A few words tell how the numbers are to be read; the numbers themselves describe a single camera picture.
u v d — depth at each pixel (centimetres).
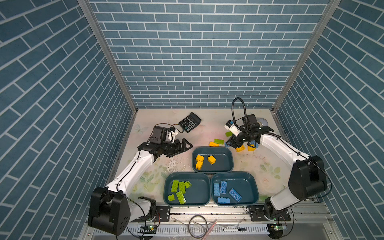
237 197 77
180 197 78
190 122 110
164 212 74
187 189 81
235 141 77
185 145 72
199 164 88
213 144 99
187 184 81
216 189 81
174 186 82
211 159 91
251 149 96
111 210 39
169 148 69
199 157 91
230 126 78
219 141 102
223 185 84
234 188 80
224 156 94
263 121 103
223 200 76
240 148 79
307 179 45
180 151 70
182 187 82
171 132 75
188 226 70
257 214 73
